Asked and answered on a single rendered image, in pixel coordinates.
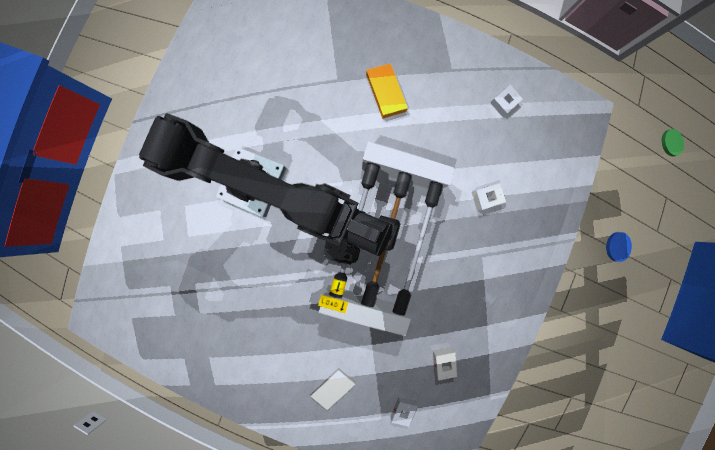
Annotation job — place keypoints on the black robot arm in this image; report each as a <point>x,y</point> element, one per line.
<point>178,152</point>

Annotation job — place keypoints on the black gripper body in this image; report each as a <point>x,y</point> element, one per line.
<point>396,226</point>

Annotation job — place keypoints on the orange rectangular block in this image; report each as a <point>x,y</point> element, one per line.
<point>386,91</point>

